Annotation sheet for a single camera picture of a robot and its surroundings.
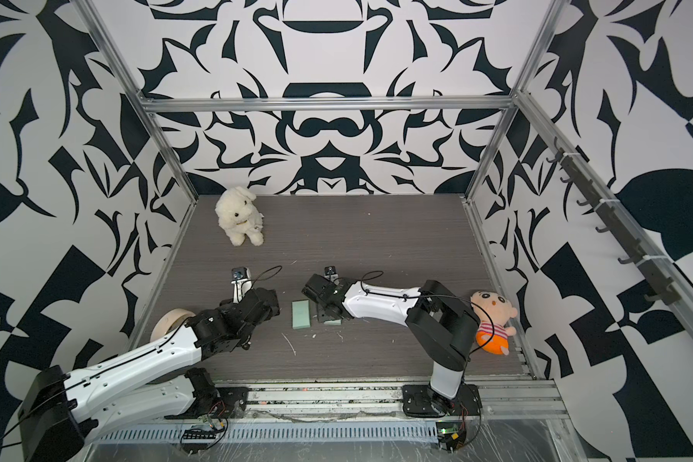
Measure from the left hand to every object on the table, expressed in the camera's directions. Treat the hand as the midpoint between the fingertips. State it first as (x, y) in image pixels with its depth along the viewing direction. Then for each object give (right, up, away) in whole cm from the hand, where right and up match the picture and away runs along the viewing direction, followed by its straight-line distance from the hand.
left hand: (260, 291), depth 81 cm
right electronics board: (+49, -33, -10) cm, 60 cm away
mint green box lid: (+21, -10, +5) cm, 24 cm away
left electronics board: (-13, -35, -8) cm, 38 cm away
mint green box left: (+10, -8, +6) cm, 14 cm away
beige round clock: (-23, -6, -5) cm, 24 cm away
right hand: (+19, -6, +8) cm, 21 cm away
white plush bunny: (-11, +21, +12) cm, 26 cm away
